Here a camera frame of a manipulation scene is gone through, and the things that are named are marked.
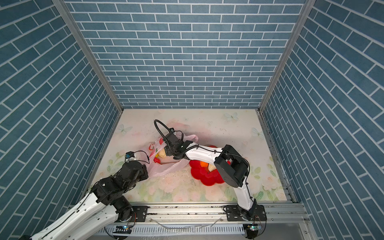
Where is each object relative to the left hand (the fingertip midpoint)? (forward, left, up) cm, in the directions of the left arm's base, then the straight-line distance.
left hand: (149, 168), depth 78 cm
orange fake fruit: (+5, -30, -6) cm, 31 cm away
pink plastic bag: (+4, -9, -2) cm, 10 cm away
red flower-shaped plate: (-2, -32, -9) cm, 33 cm away
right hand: (+16, -9, -2) cm, 18 cm away
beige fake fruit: (+2, -34, -5) cm, 34 cm away
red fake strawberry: (+7, -2, -6) cm, 9 cm away
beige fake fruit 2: (+11, -5, -5) cm, 13 cm away
